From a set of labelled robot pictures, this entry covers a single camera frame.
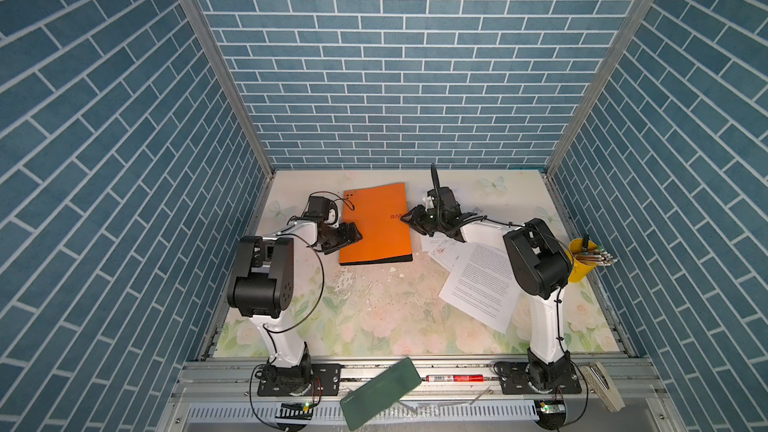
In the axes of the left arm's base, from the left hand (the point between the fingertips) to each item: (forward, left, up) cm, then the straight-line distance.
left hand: (353, 238), depth 97 cm
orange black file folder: (+9, -8, +1) cm, 12 cm away
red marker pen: (-40, -28, -2) cm, 49 cm away
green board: (-43, -9, -3) cm, 44 cm away
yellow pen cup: (-15, -66, +6) cm, 68 cm away
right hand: (+5, -15, +5) cm, 17 cm away
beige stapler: (-43, -63, 0) cm, 76 cm away
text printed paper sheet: (-15, -41, -3) cm, 44 cm away
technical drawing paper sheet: (-5, -31, -2) cm, 31 cm away
